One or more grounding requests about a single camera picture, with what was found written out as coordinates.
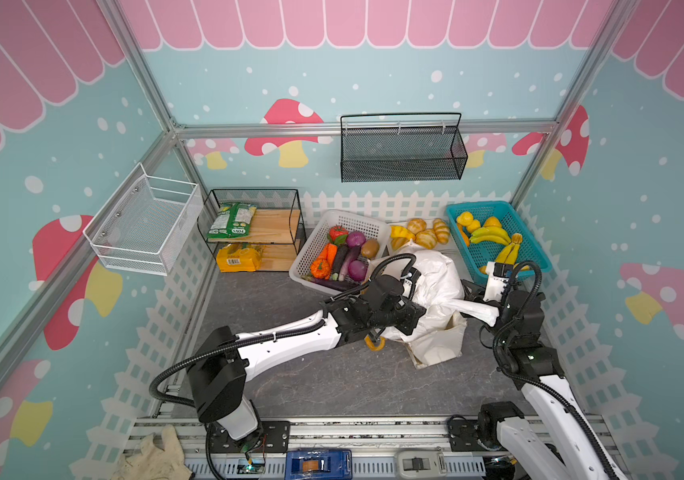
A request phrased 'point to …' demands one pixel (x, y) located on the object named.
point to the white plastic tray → (443, 247)
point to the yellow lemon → (466, 218)
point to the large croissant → (426, 238)
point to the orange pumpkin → (320, 269)
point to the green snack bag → (232, 220)
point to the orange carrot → (329, 253)
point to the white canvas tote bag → (438, 346)
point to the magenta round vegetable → (357, 270)
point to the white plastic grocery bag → (441, 290)
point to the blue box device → (319, 464)
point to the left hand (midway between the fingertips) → (422, 316)
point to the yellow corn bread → (401, 232)
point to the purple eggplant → (353, 254)
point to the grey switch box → (410, 464)
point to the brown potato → (370, 248)
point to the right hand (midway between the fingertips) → (459, 281)
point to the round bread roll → (416, 225)
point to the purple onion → (355, 238)
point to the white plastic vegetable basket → (372, 228)
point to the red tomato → (337, 231)
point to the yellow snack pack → (239, 258)
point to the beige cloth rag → (150, 462)
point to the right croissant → (441, 231)
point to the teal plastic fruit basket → (478, 255)
